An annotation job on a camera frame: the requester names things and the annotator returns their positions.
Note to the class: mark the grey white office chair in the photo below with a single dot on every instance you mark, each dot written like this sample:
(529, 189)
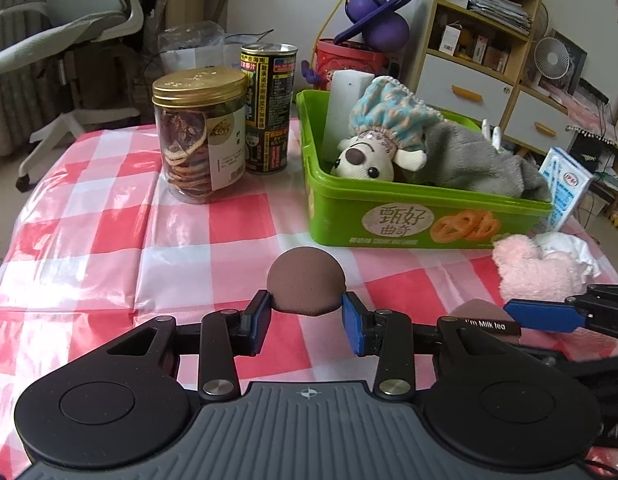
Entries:
(64, 35)

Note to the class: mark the small brown box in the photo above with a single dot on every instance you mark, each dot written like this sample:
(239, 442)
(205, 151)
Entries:
(499, 60)

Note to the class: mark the white desk fan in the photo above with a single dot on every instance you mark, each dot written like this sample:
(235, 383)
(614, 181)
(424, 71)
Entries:
(551, 57)

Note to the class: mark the pink patterned cloth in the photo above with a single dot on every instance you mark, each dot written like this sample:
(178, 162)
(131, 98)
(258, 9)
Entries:
(599, 115)

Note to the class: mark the crumpled white cloth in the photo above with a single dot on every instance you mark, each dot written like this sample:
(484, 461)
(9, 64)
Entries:
(574, 250)

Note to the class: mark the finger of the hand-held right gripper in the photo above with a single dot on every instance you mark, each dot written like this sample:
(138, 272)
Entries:
(544, 315)

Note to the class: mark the red white checkered tablecloth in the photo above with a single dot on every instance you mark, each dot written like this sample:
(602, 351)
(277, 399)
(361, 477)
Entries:
(89, 260)

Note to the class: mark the blue white milk carton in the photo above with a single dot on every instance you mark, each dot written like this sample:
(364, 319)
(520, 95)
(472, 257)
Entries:
(564, 185)

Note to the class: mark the purple bouncing ball toy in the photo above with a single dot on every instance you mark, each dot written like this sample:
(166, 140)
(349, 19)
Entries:
(384, 30)

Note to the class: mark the round hand fan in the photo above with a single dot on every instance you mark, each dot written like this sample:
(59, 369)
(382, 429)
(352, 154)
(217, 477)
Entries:
(540, 22)

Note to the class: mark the small white box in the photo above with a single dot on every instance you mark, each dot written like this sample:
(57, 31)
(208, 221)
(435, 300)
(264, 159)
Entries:
(451, 40)

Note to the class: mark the stack of magazines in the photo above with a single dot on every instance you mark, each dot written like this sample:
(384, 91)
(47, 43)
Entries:
(499, 10)

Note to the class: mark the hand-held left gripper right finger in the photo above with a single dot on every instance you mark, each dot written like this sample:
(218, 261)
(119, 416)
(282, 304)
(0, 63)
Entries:
(354, 327)

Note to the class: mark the black green drink can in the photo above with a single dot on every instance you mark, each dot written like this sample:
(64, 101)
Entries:
(269, 110)

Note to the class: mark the clear plastic bag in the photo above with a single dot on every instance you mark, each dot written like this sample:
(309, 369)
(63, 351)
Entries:
(194, 45)

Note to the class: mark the grey plush cloth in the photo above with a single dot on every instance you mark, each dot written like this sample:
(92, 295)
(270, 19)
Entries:
(464, 160)

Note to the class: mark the red printed bucket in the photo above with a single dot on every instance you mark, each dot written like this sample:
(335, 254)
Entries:
(349, 60)

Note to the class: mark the pink plush toy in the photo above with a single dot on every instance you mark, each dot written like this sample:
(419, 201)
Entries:
(534, 270)

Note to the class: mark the mouse doll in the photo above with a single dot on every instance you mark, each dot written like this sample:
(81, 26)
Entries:
(384, 110)

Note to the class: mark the brown round puff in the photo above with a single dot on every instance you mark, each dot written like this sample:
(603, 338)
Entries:
(304, 280)

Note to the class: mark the dark picture frame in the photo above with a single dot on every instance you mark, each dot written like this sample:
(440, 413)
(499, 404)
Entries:
(579, 55)

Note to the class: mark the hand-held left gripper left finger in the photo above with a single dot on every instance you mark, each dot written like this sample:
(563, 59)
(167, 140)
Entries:
(259, 325)

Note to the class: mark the white sponge block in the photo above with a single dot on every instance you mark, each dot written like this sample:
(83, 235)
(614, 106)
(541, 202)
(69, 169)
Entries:
(344, 105)

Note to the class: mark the wooden cabinet with white drawers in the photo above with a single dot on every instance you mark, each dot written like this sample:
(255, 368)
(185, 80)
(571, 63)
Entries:
(454, 85)

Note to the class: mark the milk tea packet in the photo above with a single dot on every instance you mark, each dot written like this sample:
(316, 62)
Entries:
(481, 310)

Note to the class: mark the clear jar with gold lid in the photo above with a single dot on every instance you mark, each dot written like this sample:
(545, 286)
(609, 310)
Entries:
(189, 160)

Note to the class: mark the green plastic box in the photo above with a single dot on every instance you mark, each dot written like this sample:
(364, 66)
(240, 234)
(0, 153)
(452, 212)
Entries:
(339, 220)

